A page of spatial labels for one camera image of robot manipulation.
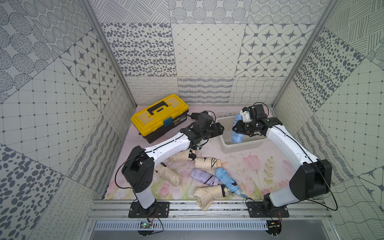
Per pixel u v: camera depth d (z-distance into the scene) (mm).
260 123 605
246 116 778
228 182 781
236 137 797
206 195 734
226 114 1111
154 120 895
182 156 881
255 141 820
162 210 735
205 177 818
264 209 676
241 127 747
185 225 701
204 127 639
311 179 424
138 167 464
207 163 860
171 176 801
